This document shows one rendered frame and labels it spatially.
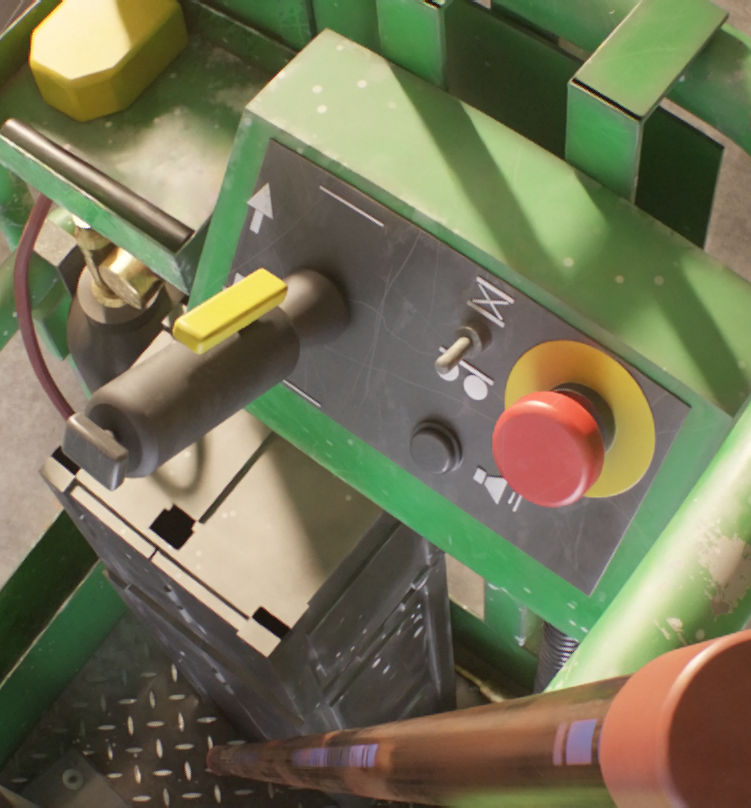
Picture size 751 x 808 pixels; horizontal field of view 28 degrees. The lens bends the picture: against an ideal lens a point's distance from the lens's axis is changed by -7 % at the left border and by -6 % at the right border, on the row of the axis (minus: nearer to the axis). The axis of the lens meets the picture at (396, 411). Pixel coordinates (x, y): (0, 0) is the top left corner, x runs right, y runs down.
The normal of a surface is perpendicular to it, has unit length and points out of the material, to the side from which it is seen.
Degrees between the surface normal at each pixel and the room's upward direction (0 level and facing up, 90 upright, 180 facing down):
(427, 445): 58
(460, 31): 90
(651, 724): 76
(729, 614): 45
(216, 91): 0
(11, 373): 0
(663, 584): 27
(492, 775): 81
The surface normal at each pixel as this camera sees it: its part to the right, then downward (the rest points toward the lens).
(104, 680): -0.05, -0.39
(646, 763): -0.97, 0.15
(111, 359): -0.25, 0.55
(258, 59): -0.61, 0.74
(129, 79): 0.82, 0.51
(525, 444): -0.55, 0.42
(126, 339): 0.01, 0.33
